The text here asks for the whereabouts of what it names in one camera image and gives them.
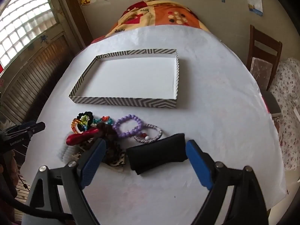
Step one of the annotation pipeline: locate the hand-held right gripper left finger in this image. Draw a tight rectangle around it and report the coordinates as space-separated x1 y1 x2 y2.
28 138 107 225

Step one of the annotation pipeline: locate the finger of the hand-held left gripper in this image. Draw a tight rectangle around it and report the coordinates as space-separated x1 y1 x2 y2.
5 121 37 132
23 122 46 136

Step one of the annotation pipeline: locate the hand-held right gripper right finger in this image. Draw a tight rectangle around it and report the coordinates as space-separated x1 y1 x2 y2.
185 139 269 225

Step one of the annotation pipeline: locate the leopard print bow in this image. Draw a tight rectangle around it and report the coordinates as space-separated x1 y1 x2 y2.
80 141 128 168

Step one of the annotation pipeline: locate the red satin bow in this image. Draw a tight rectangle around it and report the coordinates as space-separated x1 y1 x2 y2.
66 128 101 146

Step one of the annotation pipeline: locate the light blue fluffy hair tie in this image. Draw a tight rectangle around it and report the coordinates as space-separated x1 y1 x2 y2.
57 145 81 162

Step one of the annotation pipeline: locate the brown scrunchie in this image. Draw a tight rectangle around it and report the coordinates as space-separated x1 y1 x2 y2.
96 122 122 164

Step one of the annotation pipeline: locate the multicolour round bead bracelet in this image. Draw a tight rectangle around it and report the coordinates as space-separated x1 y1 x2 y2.
71 118 91 133

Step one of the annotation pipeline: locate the black fabric case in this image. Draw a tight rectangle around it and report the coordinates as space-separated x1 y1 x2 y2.
126 133 188 176

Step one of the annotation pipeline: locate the purple bead bracelet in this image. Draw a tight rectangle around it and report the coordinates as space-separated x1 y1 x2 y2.
112 114 143 138

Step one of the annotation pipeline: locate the black scrunchie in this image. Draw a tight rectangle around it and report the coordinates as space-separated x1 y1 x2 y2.
77 111 94 132

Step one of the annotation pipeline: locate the striped cardboard tray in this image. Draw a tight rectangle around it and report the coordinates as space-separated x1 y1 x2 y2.
69 48 179 109

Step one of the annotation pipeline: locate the wooden slatted panel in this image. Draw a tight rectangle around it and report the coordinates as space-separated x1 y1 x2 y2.
0 31 78 122

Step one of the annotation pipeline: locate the grey panel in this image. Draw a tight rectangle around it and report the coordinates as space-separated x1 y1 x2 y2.
260 90 282 116

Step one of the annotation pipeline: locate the glass block window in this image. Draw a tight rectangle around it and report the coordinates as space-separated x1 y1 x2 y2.
0 0 60 67

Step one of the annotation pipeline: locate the floral cloth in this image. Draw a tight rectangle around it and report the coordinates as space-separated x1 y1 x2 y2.
268 57 300 171

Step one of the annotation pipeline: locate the wooden chair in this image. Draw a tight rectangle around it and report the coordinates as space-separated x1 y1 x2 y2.
246 25 283 92

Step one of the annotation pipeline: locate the orange printed blanket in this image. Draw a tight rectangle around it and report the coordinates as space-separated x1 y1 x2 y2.
90 0 217 46

